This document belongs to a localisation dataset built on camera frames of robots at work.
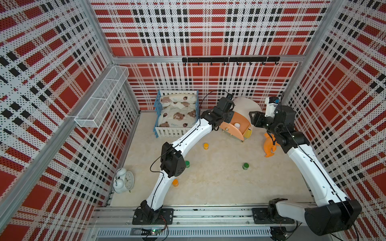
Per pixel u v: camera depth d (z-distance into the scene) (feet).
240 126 2.82
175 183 2.71
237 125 2.83
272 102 2.05
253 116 2.31
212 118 2.03
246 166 2.90
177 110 3.63
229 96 2.41
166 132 3.33
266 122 2.09
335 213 1.21
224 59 2.89
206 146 3.24
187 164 2.97
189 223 2.42
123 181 2.46
